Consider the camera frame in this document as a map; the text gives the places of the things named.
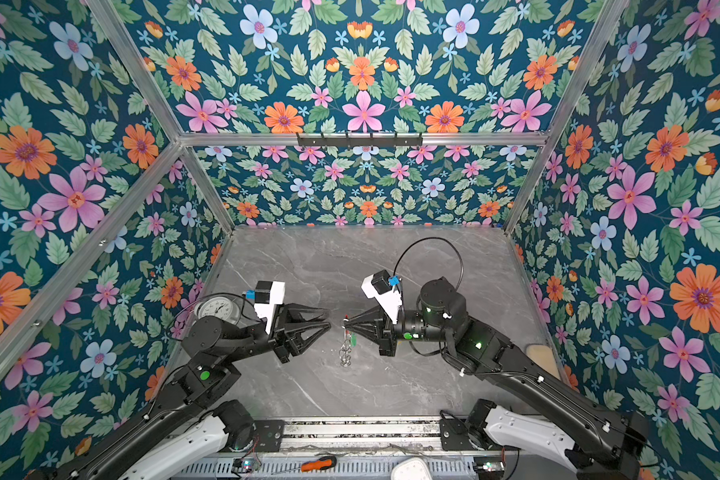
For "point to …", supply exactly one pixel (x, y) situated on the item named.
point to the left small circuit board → (244, 464)
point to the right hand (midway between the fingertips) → (349, 323)
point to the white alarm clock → (217, 306)
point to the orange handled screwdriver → (324, 463)
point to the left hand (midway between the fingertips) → (326, 323)
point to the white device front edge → (411, 469)
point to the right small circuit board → (488, 464)
